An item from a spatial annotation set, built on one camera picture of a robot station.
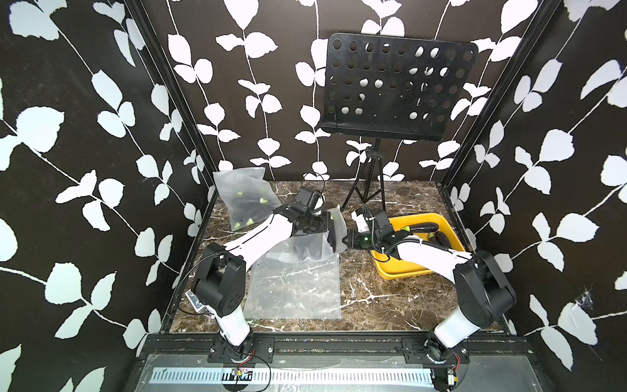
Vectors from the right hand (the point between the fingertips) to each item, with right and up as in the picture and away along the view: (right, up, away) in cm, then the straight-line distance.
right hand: (339, 236), depth 88 cm
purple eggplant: (-40, +9, +16) cm, 44 cm away
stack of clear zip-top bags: (-15, -16, +1) cm, 22 cm away
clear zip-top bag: (-13, -4, +2) cm, 14 cm away
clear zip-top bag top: (-42, +23, +27) cm, 56 cm away
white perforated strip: (-15, -38, -18) cm, 45 cm away
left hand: (-2, +6, -2) cm, 6 cm away
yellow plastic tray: (+20, -12, +3) cm, 24 cm away
